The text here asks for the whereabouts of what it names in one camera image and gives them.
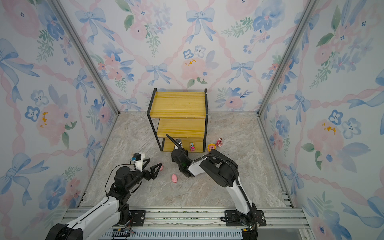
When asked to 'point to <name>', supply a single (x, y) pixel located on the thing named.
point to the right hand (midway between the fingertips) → (176, 147)
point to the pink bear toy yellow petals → (211, 146)
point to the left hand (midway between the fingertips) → (155, 161)
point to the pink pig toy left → (161, 168)
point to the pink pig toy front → (174, 178)
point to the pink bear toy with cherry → (219, 142)
